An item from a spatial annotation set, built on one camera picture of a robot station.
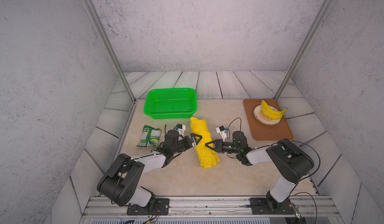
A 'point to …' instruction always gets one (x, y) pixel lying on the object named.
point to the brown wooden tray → (279, 131)
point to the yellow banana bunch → (270, 112)
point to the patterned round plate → (260, 117)
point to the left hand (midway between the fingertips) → (200, 140)
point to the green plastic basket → (171, 103)
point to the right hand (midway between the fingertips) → (207, 146)
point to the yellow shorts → (208, 157)
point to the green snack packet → (150, 137)
